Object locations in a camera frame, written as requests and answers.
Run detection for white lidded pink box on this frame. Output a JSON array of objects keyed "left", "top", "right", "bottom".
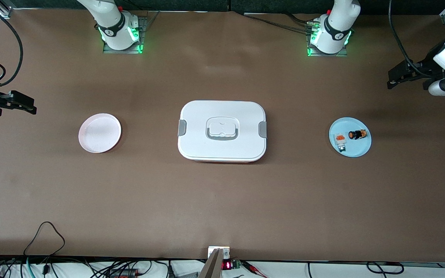
[{"left": 178, "top": 100, "right": 267, "bottom": 163}]

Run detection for light blue plate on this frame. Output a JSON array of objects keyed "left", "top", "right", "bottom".
[{"left": 329, "top": 117, "right": 372, "bottom": 158}]

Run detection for white orange small part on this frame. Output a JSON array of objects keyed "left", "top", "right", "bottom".
[{"left": 334, "top": 133, "right": 347, "bottom": 153}]

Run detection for pink plate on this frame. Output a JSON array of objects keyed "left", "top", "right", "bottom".
[{"left": 78, "top": 113, "right": 122, "bottom": 154}]

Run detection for red clip leads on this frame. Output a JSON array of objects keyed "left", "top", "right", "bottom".
[{"left": 242, "top": 261, "right": 268, "bottom": 278}]

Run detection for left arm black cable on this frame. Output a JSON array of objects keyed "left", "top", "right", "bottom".
[{"left": 389, "top": 0, "right": 437, "bottom": 78}]

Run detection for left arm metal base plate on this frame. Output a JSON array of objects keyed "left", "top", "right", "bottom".
[{"left": 307, "top": 23, "right": 348, "bottom": 57}]

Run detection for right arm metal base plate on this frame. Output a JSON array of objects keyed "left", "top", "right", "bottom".
[{"left": 103, "top": 15, "right": 144, "bottom": 54}]

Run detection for black looped cable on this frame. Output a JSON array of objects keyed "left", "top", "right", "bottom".
[{"left": 24, "top": 221, "right": 65, "bottom": 275}]

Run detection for black base connector cables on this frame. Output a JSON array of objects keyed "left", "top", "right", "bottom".
[{"left": 242, "top": 11, "right": 318, "bottom": 36}]

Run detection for black cable tangle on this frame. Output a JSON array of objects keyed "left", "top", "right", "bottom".
[{"left": 0, "top": 255, "right": 177, "bottom": 278}]

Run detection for black coiled cable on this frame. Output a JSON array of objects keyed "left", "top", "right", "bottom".
[{"left": 366, "top": 262, "right": 404, "bottom": 275}]

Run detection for white mount bracket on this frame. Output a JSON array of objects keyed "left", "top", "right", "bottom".
[{"left": 208, "top": 246, "right": 231, "bottom": 260}]

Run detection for aluminium camera mount beam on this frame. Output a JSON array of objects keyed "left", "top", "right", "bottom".
[{"left": 197, "top": 248, "right": 225, "bottom": 278}]

